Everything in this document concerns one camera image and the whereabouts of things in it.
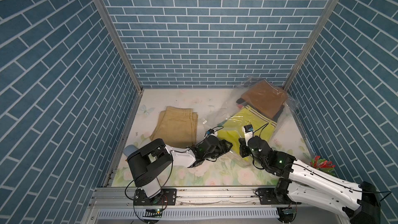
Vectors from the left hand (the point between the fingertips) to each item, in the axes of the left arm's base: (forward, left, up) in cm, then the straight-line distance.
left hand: (234, 150), depth 82 cm
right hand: (+2, -2, +7) cm, 7 cm away
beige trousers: (+17, +33, -5) cm, 37 cm away
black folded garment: (+35, -9, 0) cm, 36 cm away
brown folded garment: (+40, -28, -1) cm, 49 cm away
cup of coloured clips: (-10, -43, +4) cm, 44 cm away
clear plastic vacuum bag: (+33, -5, -6) cm, 34 cm away
